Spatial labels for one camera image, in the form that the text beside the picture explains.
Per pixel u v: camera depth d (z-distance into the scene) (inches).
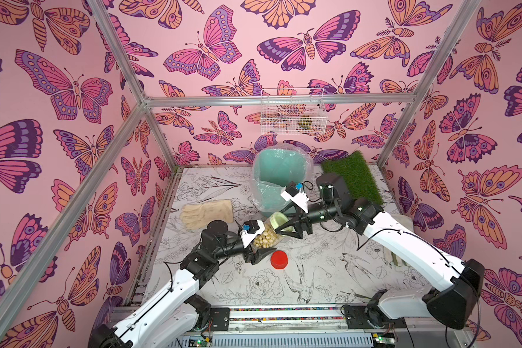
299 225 22.6
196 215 39.4
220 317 29.0
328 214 22.9
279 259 34.5
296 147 36.0
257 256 25.0
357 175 43.9
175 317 22.5
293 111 37.7
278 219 25.8
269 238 25.5
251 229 23.4
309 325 28.7
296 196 23.0
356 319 28.7
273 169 38.4
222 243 23.8
